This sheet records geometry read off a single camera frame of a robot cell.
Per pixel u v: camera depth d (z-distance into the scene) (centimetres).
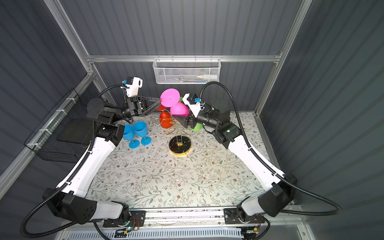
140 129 91
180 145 99
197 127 88
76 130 76
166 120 91
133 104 49
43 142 62
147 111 51
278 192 39
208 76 93
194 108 54
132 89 52
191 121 56
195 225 72
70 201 38
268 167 42
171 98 53
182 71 105
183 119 56
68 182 40
